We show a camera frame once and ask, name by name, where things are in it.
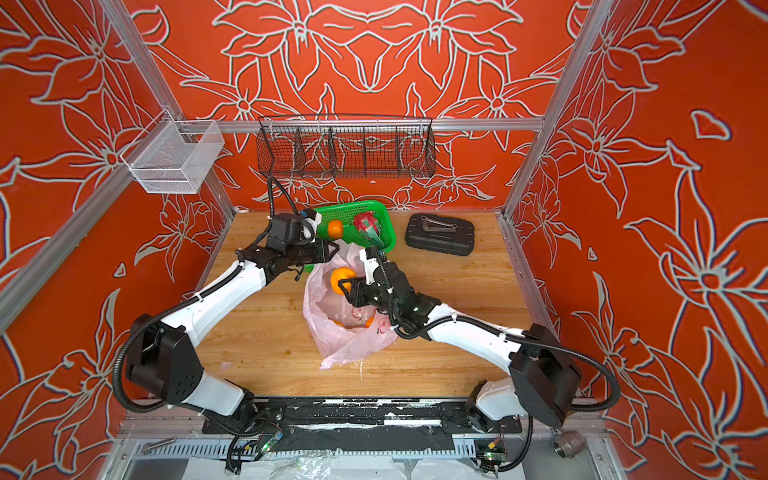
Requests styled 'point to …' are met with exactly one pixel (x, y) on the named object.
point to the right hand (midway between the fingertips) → (338, 283)
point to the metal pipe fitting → (569, 444)
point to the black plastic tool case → (440, 233)
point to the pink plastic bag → (341, 332)
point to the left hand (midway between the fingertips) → (335, 244)
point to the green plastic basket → (347, 215)
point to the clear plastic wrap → (310, 465)
